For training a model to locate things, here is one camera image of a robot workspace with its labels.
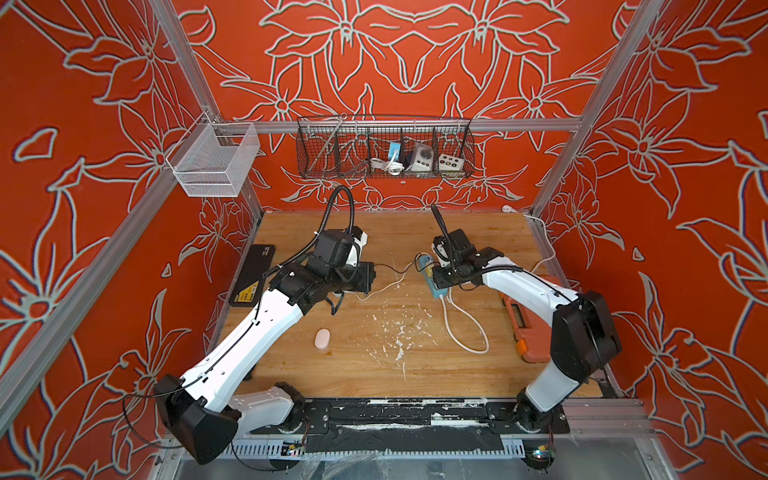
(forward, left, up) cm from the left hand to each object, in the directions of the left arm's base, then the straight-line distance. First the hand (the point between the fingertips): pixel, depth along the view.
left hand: (376, 271), depth 72 cm
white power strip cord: (-5, -32, -24) cm, 41 cm away
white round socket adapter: (+38, -12, +7) cm, 41 cm away
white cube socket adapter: (+40, -20, +5) cm, 46 cm away
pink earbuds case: (-8, +16, -24) cm, 30 cm away
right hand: (+10, -16, -15) cm, 24 cm away
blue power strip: (+7, -13, -5) cm, 15 cm away
